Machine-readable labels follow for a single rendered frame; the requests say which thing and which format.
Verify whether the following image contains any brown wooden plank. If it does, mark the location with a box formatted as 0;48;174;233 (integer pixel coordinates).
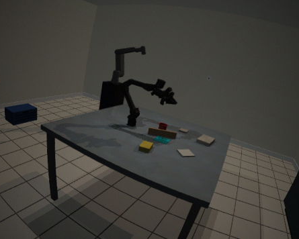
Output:
148;127;177;139

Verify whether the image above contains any yellow block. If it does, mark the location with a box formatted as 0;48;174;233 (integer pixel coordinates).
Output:
138;141;153;152

